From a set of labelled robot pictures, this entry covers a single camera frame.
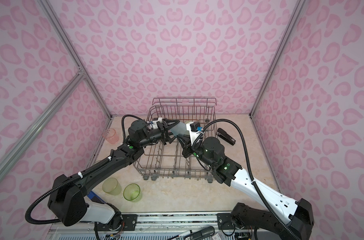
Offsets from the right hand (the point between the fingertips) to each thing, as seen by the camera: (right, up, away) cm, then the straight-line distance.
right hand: (177, 136), depth 64 cm
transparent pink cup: (-51, -1, +43) cm, 67 cm away
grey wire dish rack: (-9, -18, +31) cm, 37 cm away
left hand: (+1, +5, +3) cm, 6 cm away
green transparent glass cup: (-26, -32, +18) cm, 45 cm away
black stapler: (+32, -3, +41) cm, 52 cm away
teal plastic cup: (+1, +3, +4) cm, 5 cm away
